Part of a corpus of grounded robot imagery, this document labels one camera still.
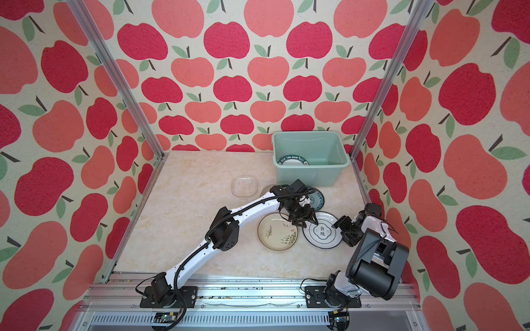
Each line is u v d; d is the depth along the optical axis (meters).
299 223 0.89
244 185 1.08
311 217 0.84
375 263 0.46
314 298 0.73
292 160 1.15
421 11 0.69
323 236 0.89
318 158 1.15
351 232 0.75
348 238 0.80
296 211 0.82
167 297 0.65
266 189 1.07
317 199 1.01
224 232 0.64
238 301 0.73
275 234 0.91
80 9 0.69
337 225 0.80
